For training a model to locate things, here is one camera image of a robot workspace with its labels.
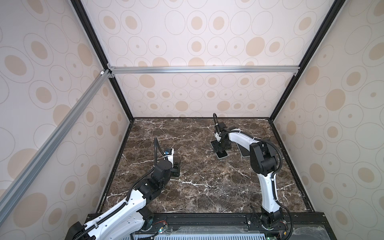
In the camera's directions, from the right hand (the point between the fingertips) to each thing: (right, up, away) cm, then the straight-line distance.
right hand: (219, 148), depth 103 cm
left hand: (-24, -3, -24) cm, 34 cm away
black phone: (-1, +2, -11) cm, 11 cm away
